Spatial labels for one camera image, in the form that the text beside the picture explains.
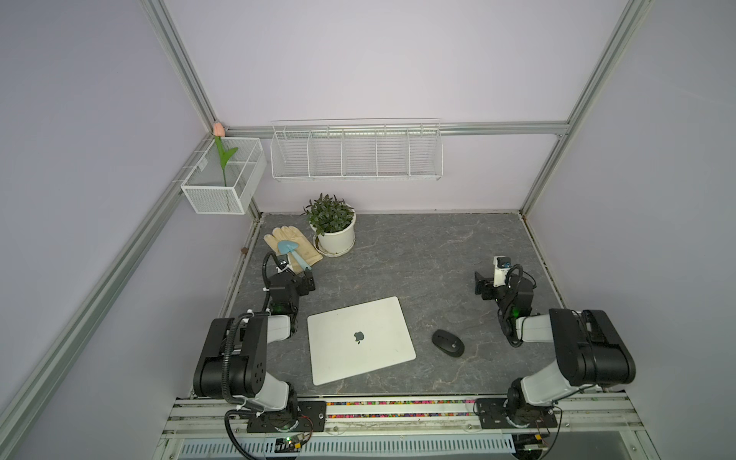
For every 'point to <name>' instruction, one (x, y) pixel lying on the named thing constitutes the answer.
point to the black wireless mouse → (448, 342)
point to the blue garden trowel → (288, 246)
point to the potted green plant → (333, 222)
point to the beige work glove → (288, 238)
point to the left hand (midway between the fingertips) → (294, 272)
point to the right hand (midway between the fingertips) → (489, 269)
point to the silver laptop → (356, 339)
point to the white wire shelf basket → (402, 149)
